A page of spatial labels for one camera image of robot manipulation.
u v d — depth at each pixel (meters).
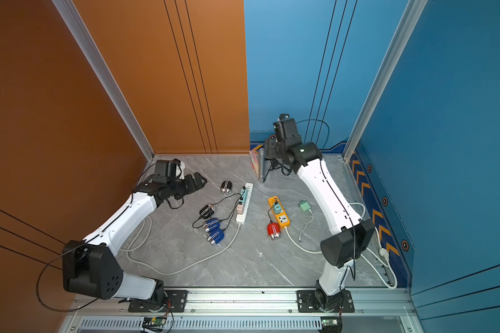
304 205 0.97
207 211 0.94
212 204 0.95
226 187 1.02
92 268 0.42
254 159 1.19
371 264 0.81
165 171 0.65
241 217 0.93
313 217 0.94
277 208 0.89
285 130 0.55
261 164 1.13
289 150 0.51
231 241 0.87
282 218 0.92
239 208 0.91
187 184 0.75
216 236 0.87
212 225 0.91
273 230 0.88
